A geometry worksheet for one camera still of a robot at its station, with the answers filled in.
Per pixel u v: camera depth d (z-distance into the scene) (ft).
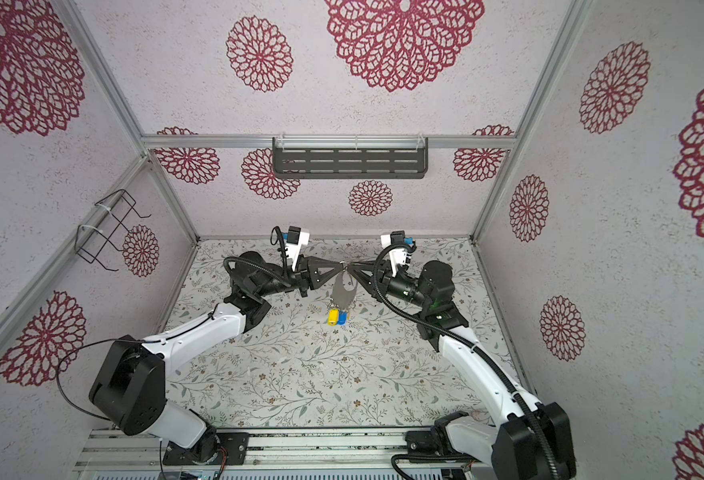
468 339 1.69
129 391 1.42
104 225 2.56
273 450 2.45
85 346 1.45
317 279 2.17
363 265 2.13
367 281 2.11
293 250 2.06
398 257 2.01
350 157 3.18
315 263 2.16
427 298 1.88
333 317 2.27
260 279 1.99
